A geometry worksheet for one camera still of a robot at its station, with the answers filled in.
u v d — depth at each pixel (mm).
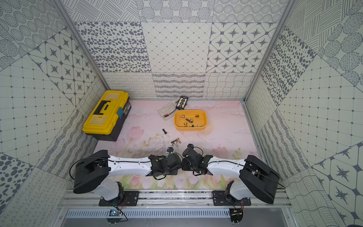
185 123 1041
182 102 1177
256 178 427
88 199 748
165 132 1007
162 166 636
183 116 1076
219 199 731
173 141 954
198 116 1093
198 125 1028
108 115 884
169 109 1143
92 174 433
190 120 1065
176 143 946
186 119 1074
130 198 731
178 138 956
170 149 792
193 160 658
